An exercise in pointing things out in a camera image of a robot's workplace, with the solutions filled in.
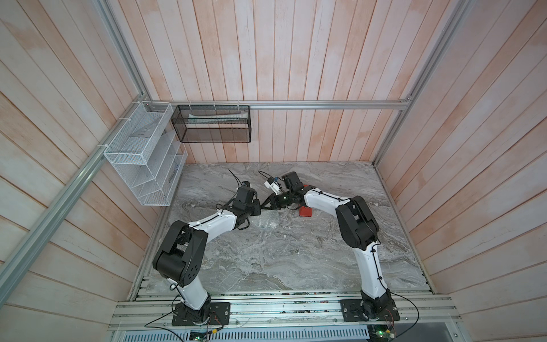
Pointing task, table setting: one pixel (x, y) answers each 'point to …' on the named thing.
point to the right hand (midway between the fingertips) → (261, 207)
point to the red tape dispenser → (305, 211)
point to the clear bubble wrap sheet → (268, 219)
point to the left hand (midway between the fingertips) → (256, 207)
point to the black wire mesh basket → (213, 123)
